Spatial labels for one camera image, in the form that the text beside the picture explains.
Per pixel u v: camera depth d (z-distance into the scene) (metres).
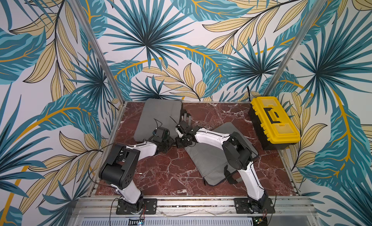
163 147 0.80
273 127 0.85
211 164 0.84
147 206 0.73
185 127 0.78
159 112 1.08
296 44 0.84
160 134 0.75
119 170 0.46
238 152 0.56
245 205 0.73
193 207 0.75
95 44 0.84
